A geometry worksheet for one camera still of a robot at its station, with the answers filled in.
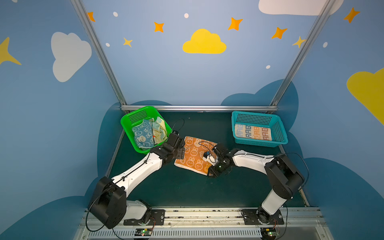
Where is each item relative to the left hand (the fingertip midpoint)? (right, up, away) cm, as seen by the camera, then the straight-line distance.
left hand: (178, 149), depth 86 cm
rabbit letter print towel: (+53, +10, +23) cm, 58 cm away
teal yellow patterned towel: (-16, +10, +18) cm, 26 cm away
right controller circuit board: (+45, -38, -15) cm, 61 cm away
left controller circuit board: (-16, -38, -15) cm, 44 cm away
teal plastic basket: (+68, +8, +15) cm, 70 cm away
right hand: (+19, -14, +3) cm, 24 cm away
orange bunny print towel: (+12, -6, +11) cm, 17 cm away
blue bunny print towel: (-26, +8, +18) cm, 33 cm away
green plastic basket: (-37, +20, +25) cm, 49 cm away
